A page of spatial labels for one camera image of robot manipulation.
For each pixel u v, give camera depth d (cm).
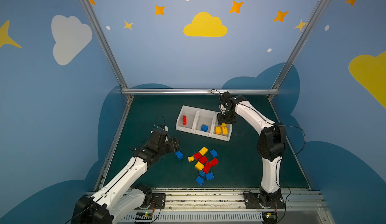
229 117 79
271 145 53
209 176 82
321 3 73
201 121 107
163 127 74
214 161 86
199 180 80
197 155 89
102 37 85
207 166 84
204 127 101
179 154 88
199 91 120
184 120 104
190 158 88
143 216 73
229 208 74
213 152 91
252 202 74
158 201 74
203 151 91
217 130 99
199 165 84
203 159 88
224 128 97
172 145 72
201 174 82
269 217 73
